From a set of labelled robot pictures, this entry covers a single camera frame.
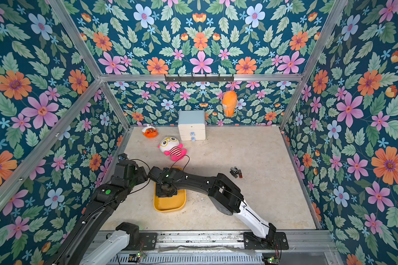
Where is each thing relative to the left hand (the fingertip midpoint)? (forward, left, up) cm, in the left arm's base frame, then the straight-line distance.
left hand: (141, 170), depth 77 cm
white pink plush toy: (+22, -11, -12) cm, 27 cm away
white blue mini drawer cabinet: (+33, -24, -4) cm, 41 cm away
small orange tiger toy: (+37, +6, -13) cm, 40 cm away
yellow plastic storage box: (-11, -14, -17) cm, 25 cm away
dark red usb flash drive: (+3, -51, -18) cm, 54 cm away
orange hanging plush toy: (+37, -48, +8) cm, 61 cm away
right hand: (-7, -7, -14) cm, 17 cm away
